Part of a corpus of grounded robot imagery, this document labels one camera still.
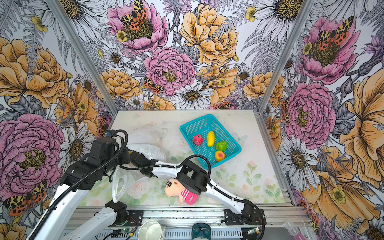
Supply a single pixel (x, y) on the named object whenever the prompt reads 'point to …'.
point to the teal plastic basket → (206, 136)
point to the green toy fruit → (221, 146)
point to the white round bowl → (151, 230)
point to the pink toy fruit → (198, 140)
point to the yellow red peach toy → (219, 156)
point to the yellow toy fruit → (210, 138)
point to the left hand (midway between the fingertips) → (126, 156)
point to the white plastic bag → (146, 141)
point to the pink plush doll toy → (173, 188)
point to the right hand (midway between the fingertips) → (140, 153)
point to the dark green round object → (201, 230)
